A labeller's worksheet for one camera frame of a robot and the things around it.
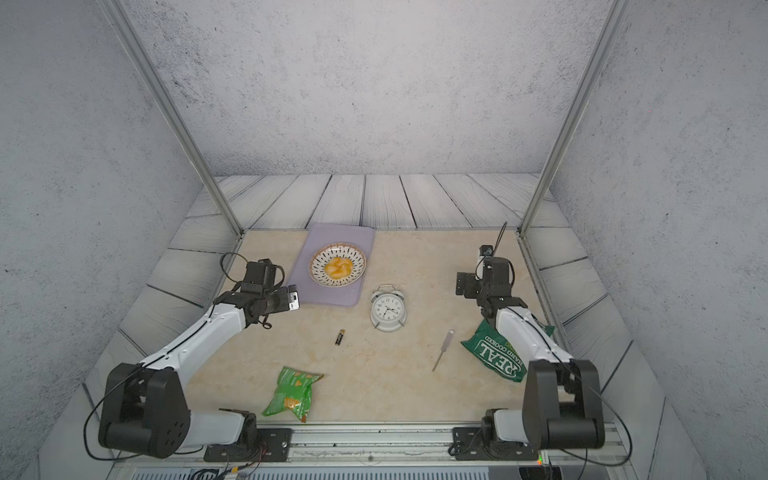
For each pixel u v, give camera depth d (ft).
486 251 2.54
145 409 1.35
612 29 2.38
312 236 3.99
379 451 2.39
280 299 2.60
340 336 2.99
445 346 2.93
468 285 2.64
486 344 2.87
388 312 3.07
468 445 2.38
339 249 3.65
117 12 2.30
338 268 3.43
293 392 2.57
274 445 2.39
